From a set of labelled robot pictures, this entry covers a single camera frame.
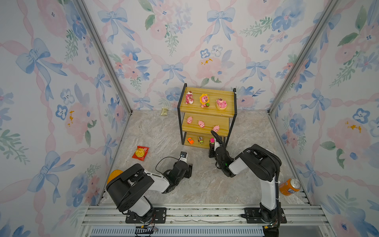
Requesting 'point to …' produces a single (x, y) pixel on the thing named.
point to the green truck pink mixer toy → (211, 141)
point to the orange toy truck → (191, 141)
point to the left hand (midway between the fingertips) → (189, 163)
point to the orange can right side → (288, 187)
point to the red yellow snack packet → (140, 153)
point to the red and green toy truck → (200, 140)
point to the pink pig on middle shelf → (189, 120)
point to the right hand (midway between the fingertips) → (211, 143)
